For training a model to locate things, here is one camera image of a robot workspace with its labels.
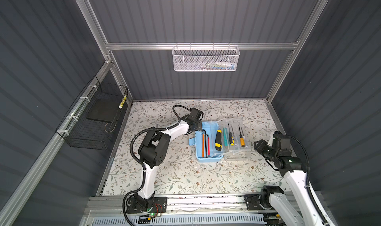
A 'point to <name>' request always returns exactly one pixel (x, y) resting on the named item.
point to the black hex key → (206, 142)
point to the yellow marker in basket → (122, 101)
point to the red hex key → (208, 144)
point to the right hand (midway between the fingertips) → (258, 145)
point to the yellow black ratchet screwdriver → (218, 145)
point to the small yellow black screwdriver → (231, 138)
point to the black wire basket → (93, 121)
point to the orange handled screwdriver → (242, 140)
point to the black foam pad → (104, 109)
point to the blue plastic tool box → (199, 141)
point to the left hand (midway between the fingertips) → (197, 124)
